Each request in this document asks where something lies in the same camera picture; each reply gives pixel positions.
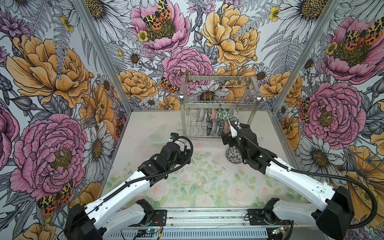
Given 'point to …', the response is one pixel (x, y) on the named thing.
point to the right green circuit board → (276, 231)
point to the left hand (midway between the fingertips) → (181, 154)
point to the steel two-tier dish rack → (207, 101)
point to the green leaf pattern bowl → (222, 116)
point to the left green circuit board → (151, 230)
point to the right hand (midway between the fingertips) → (232, 131)
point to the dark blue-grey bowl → (201, 115)
